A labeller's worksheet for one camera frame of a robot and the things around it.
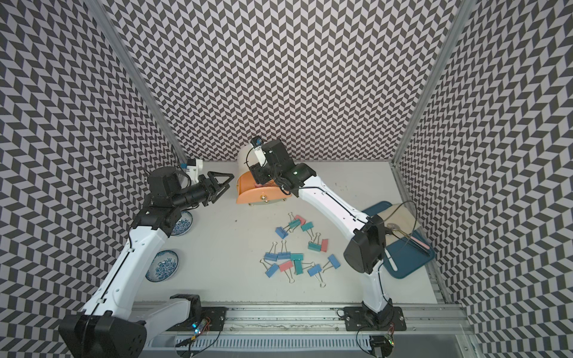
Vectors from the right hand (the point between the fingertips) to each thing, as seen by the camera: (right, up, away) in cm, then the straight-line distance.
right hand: (261, 166), depth 79 cm
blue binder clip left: (+2, -35, +8) cm, 36 cm away
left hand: (-8, -6, -9) cm, 13 cm away
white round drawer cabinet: (-5, +3, +7) cm, 9 cm away
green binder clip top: (+12, -23, +13) cm, 29 cm away
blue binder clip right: (+27, -37, +8) cm, 46 cm away
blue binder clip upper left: (+6, -27, +15) cm, 31 cm away
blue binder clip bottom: (+20, -39, +4) cm, 44 cm away
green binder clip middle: (+20, -32, +12) cm, 39 cm away
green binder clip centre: (+13, -35, +8) cm, 39 cm away
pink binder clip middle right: (+24, -31, +11) cm, 41 cm away
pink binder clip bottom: (+9, -38, +5) cm, 39 cm away
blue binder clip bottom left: (+3, -39, +5) cm, 39 cm away
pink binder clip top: (+15, -22, +20) cm, 33 cm away
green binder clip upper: (+17, -24, +15) cm, 33 cm away
